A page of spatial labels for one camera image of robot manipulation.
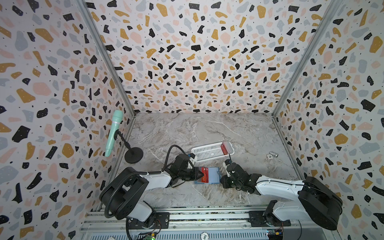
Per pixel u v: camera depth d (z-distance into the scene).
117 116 0.74
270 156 0.97
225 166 0.82
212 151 1.00
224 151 0.97
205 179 0.86
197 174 0.78
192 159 0.83
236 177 0.68
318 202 0.43
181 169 0.72
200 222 0.73
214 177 0.88
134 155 0.97
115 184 0.46
